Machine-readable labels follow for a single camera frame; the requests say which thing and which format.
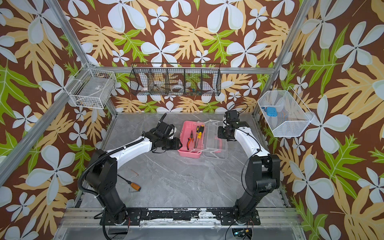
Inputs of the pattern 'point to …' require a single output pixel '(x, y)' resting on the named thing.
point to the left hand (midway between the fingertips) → (179, 143)
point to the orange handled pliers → (191, 137)
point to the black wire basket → (175, 79)
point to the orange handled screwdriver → (133, 185)
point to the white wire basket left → (94, 88)
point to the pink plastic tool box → (185, 127)
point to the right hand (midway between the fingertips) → (220, 133)
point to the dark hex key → (131, 191)
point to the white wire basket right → (285, 114)
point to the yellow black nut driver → (200, 131)
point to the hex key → (135, 173)
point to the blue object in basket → (271, 111)
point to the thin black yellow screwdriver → (197, 133)
